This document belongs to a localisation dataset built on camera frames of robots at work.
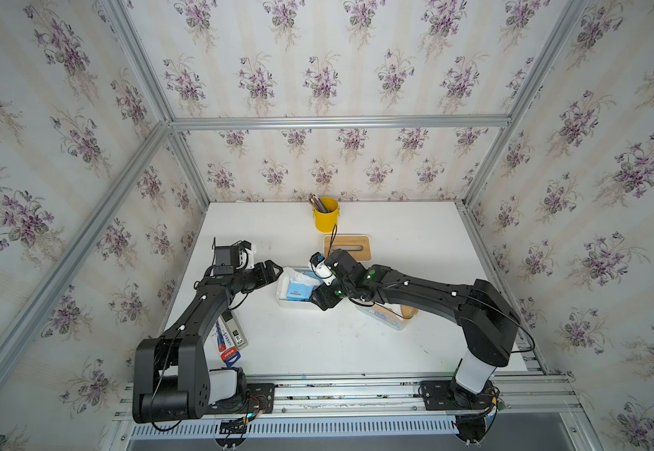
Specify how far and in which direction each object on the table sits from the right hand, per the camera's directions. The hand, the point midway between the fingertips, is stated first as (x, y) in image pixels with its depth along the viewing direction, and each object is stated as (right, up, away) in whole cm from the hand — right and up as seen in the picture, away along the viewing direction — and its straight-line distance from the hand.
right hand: (321, 292), depth 83 cm
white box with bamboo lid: (+13, +13, +19) cm, 26 cm away
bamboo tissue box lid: (+23, -5, -3) cm, 24 cm away
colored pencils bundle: (-2, +28, +18) cm, 33 cm away
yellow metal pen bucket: (+1, +22, +27) cm, 35 cm away
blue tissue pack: (-6, +1, +4) cm, 7 cm away
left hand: (-15, +5, +3) cm, 16 cm away
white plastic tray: (-13, -2, +9) cm, 16 cm away
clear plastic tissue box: (+11, -2, -10) cm, 15 cm away
